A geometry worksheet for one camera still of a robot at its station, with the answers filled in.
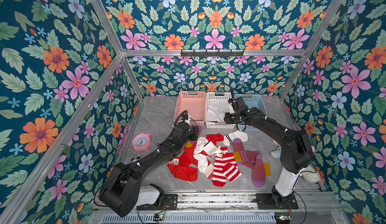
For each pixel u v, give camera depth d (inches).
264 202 28.8
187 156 34.7
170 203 28.9
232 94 48.3
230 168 32.9
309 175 28.6
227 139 37.8
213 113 42.6
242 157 34.1
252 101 45.2
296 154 18.8
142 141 36.6
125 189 16.3
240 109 27.7
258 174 32.3
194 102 45.0
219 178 31.7
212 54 36.8
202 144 35.5
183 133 25.6
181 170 32.5
